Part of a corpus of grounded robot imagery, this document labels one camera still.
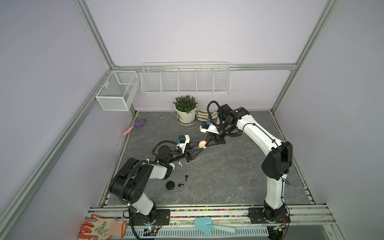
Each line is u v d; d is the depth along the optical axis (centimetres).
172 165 91
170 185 83
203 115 119
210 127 69
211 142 75
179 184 84
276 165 50
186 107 101
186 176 87
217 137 69
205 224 72
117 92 99
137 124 112
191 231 71
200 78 99
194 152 75
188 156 71
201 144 75
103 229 69
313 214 76
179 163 91
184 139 69
